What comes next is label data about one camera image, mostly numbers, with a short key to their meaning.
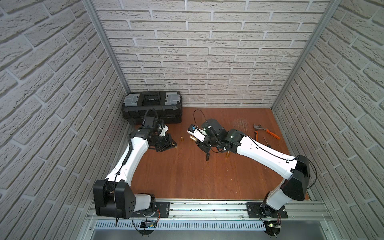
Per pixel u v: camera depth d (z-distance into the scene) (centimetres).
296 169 44
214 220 72
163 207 74
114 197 38
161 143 67
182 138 98
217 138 57
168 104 98
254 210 74
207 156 88
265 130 105
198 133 62
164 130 75
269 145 97
